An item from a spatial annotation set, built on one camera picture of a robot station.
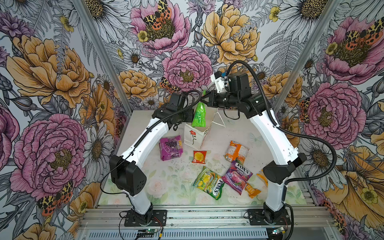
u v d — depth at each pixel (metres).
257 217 0.73
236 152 0.94
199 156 0.94
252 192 0.81
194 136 0.83
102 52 0.87
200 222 0.73
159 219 0.73
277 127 0.46
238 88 0.51
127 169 0.44
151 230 0.71
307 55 0.89
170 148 0.94
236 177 0.85
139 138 0.48
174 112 0.54
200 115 0.68
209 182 0.83
